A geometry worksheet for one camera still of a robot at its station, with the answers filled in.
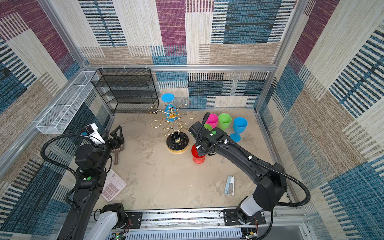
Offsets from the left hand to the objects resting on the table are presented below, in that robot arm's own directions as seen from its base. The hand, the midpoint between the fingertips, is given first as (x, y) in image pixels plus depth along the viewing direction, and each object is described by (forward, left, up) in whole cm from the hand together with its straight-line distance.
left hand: (113, 126), depth 69 cm
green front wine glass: (+18, -56, -19) cm, 62 cm away
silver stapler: (-18, -55, -30) cm, 65 cm away
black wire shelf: (+45, +10, -14) cm, 48 cm away
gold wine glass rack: (+10, -26, -31) cm, 41 cm away
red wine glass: (-9, -38, -17) cm, 42 cm away
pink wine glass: (+19, -49, -19) cm, 56 cm away
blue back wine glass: (+10, -25, -3) cm, 27 cm away
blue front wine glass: (+13, -65, -17) cm, 68 cm away
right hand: (-4, -43, -16) cm, 46 cm away
